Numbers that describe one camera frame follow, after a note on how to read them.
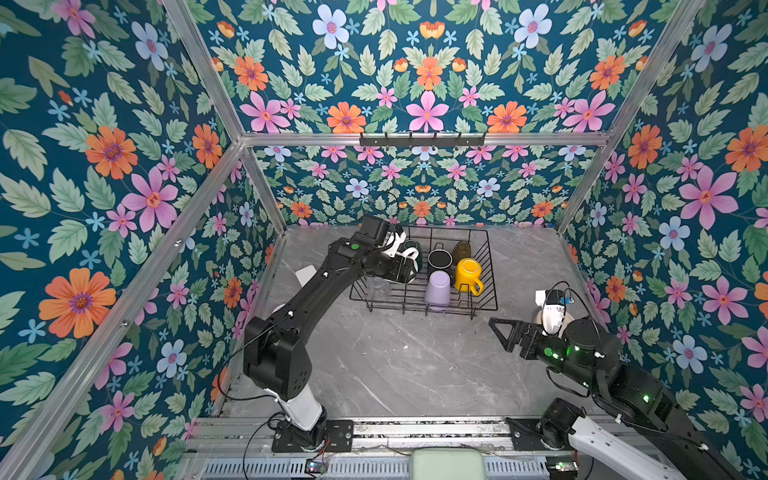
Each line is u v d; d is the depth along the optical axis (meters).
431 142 0.92
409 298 0.99
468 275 0.93
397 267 0.72
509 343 0.56
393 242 0.70
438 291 0.88
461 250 1.02
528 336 0.55
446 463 0.67
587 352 0.46
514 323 0.56
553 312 0.57
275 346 0.47
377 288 0.93
